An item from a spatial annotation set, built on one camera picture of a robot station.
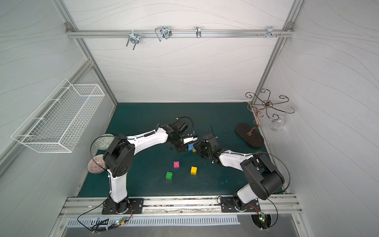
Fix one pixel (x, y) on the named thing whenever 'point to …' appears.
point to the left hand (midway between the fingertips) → (185, 146)
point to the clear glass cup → (276, 125)
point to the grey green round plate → (104, 141)
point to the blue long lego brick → (191, 147)
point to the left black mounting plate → (135, 206)
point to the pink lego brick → (176, 164)
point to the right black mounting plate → (229, 204)
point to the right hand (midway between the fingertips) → (194, 146)
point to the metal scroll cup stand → (259, 104)
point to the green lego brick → (169, 176)
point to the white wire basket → (52, 127)
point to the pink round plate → (96, 164)
